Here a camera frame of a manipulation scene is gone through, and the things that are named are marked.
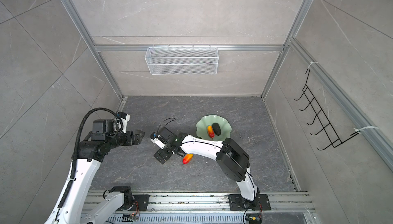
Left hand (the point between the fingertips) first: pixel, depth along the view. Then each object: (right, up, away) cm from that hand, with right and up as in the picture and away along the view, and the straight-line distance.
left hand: (134, 130), depth 73 cm
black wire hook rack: (+87, -1, -12) cm, 88 cm away
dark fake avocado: (+43, -3, +25) cm, 50 cm away
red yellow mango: (+25, -18, +12) cm, 33 cm away
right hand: (+11, -13, +11) cm, 20 cm away
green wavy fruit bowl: (+49, 0, +26) cm, 55 cm away
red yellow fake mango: (+39, -5, +24) cm, 46 cm away
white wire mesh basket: (+34, +43, +27) cm, 61 cm away
